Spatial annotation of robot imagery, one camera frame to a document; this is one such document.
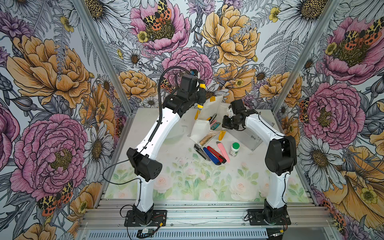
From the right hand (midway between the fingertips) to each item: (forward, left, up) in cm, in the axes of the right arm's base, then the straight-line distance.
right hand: (222, 128), depth 95 cm
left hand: (+2, +13, +24) cm, 27 cm away
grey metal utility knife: (-8, +14, -12) cm, 21 cm away
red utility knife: (-15, +2, -12) cm, 19 cm away
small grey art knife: (+19, +3, -11) cm, 22 cm away
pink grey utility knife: (+16, +3, -12) cm, 20 cm away
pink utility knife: (-8, -1, -14) cm, 16 cm away
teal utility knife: (+12, +2, -12) cm, 17 cm away
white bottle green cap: (-13, -6, -5) cm, 15 cm away
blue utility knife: (-13, +7, -13) cm, 19 cm away
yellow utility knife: (+18, +6, -11) cm, 22 cm away
